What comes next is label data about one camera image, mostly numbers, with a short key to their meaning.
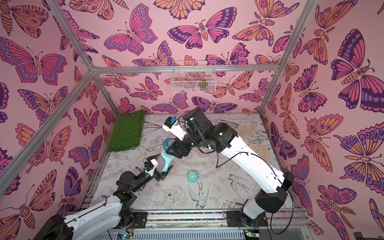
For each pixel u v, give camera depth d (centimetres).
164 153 64
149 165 60
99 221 52
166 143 59
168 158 64
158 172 70
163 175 66
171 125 52
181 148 52
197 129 45
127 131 106
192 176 85
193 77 96
